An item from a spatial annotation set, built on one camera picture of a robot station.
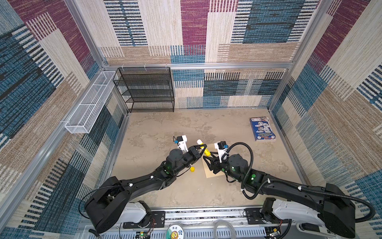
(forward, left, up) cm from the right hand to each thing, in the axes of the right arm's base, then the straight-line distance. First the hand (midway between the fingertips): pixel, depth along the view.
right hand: (207, 157), depth 76 cm
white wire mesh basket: (+14, +58, +18) cm, 62 cm away
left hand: (+3, 0, +6) cm, 7 cm away
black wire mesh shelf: (+55, +40, +1) cm, 68 cm away
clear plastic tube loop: (-26, -7, -18) cm, 32 cm away
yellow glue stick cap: (0, +8, -14) cm, 16 cm away
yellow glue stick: (+1, +1, +4) cm, 4 cm away
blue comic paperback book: (+28, -41, -14) cm, 52 cm away
